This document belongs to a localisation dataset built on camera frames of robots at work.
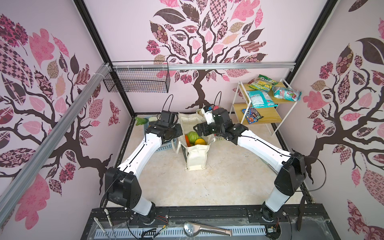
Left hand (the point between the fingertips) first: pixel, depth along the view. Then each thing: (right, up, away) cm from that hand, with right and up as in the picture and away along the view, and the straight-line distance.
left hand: (179, 132), depth 84 cm
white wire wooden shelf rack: (+36, +19, +1) cm, 41 cm away
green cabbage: (+8, -3, +10) cm, 13 cm away
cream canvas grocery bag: (+9, -14, -4) cm, 17 cm away
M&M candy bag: (+47, +11, +12) cm, 49 cm away
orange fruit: (+12, -6, +6) cm, 15 cm away
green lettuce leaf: (-30, +7, +19) cm, 36 cm away
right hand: (+12, +6, -4) cm, 14 cm away
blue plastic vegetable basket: (-9, -9, +11) cm, 17 cm away
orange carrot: (+4, -6, +13) cm, 15 cm away
